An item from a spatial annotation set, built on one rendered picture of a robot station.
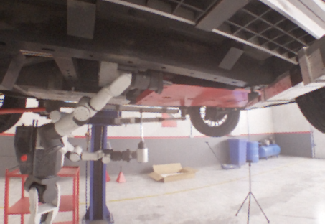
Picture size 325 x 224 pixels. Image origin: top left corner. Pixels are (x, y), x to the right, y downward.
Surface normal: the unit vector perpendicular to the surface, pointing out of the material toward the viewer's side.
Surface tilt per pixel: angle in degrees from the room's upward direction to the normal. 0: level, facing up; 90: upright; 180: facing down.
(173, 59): 90
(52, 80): 90
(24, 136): 93
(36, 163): 103
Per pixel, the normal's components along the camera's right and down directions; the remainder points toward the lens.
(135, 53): 0.43, -0.17
